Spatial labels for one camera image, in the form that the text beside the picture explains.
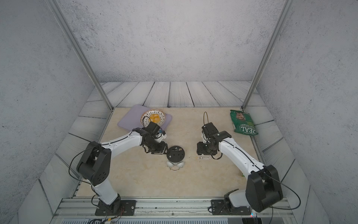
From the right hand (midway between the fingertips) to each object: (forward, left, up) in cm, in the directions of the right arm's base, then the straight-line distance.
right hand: (201, 151), depth 82 cm
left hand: (+1, +20, -4) cm, 21 cm away
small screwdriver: (+1, -2, -11) cm, 11 cm away
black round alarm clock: (0, +16, -6) cm, 17 cm away
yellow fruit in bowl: (+32, +34, -7) cm, 47 cm away
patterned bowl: (+32, +42, -8) cm, 53 cm away
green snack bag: (+29, -34, -9) cm, 45 cm away
